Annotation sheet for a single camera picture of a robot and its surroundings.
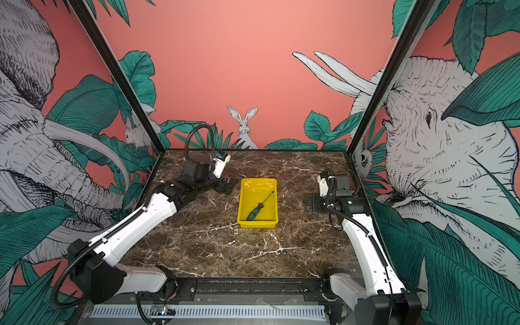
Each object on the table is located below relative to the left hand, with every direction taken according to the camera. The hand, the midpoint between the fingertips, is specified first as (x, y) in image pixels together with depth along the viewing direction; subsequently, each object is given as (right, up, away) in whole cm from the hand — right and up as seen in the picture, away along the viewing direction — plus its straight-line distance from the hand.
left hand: (232, 172), depth 78 cm
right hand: (+32, -10, +1) cm, 34 cm away
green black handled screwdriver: (+9, -18, +16) cm, 26 cm away
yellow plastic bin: (+6, -11, +28) cm, 31 cm away
